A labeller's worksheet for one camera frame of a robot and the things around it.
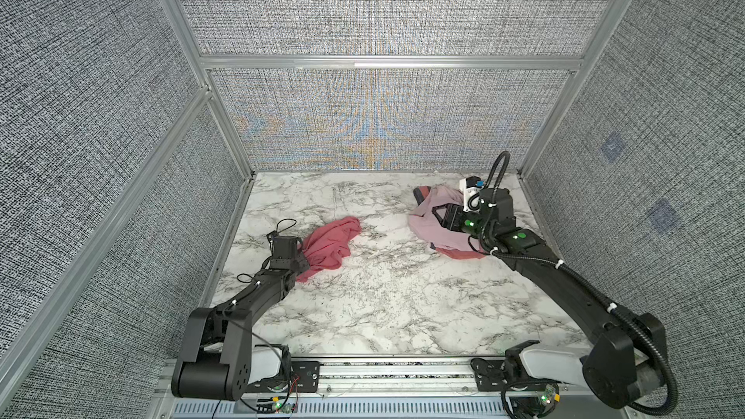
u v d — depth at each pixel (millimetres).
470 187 713
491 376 732
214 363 413
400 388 731
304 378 733
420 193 1126
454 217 702
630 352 393
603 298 453
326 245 924
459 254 924
